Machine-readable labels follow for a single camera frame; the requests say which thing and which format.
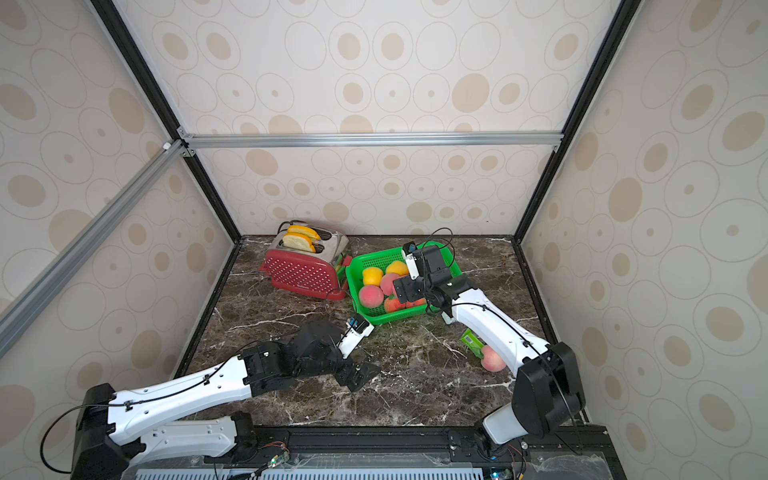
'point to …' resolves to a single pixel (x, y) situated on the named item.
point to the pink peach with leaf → (491, 361)
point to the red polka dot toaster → (312, 273)
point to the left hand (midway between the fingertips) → (375, 361)
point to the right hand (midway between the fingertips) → (407, 282)
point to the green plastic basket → (378, 314)
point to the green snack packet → (469, 338)
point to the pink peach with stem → (371, 296)
